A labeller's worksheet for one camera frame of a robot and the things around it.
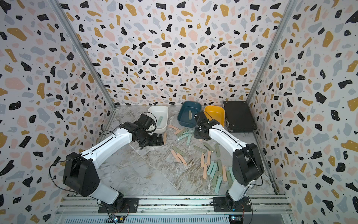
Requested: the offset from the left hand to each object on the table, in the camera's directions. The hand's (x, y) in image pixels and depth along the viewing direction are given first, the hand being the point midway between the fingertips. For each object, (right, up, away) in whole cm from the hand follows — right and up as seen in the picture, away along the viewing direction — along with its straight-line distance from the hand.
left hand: (159, 142), depth 84 cm
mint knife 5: (+34, -18, +2) cm, 38 cm away
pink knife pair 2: (+14, -12, +6) cm, 19 cm away
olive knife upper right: (+21, +2, +20) cm, 29 cm away
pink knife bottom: (+28, -18, +2) cm, 33 cm away
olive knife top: (+14, +5, +22) cm, 26 cm away
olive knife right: (+32, -5, +14) cm, 35 cm away
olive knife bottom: (+38, -14, +6) cm, 41 cm away
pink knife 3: (+40, -21, -1) cm, 45 cm away
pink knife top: (+7, +8, +23) cm, 25 cm away
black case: (+58, +16, +25) cm, 65 cm away
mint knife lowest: (+35, -24, -3) cm, 43 cm away
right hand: (+25, +5, +7) cm, 27 cm away
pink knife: (+27, -12, +6) cm, 30 cm away
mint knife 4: (+31, -17, +3) cm, 36 cm away
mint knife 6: (+44, -17, +2) cm, 47 cm away
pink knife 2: (+31, -11, +8) cm, 34 cm away
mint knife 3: (+21, +5, +22) cm, 31 cm away
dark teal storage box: (+16, +20, +33) cm, 42 cm away
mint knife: (+18, 0, +16) cm, 24 cm away
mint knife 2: (+14, +1, +17) cm, 22 cm away
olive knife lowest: (+33, -23, -2) cm, 40 cm away
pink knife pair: (+11, -12, +6) cm, 18 cm away
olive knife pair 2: (+11, -8, +11) cm, 18 cm away
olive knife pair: (+19, +18, +32) cm, 41 cm away
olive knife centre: (+27, -7, +12) cm, 30 cm away
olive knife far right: (+38, -7, +11) cm, 40 cm away
